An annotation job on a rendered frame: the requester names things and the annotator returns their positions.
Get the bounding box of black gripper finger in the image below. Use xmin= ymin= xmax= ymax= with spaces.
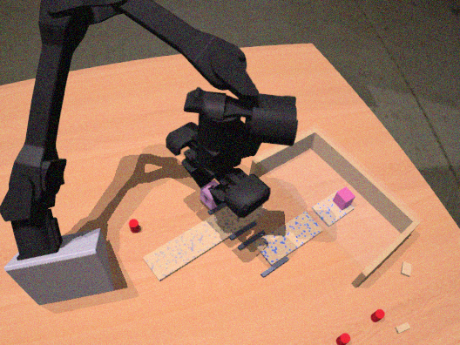
xmin=181 ymin=159 xmax=211 ymax=188
xmin=210 ymin=184 xmax=225 ymax=206

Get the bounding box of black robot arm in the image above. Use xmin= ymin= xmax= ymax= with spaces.
xmin=0 ymin=0 xmax=298 ymax=260

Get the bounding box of red cylinder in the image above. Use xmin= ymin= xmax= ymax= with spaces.
xmin=370 ymin=309 xmax=385 ymax=322
xmin=336 ymin=333 xmax=350 ymax=345
xmin=129 ymin=219 xmax=139 ymax=233

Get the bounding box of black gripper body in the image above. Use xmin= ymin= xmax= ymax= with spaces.
xmin=166 ymin=122 xmax=271 ymax=218

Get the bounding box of pink labelled cube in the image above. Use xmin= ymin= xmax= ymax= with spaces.
xmin=200 ymin=180 xmax=218 ymax=210

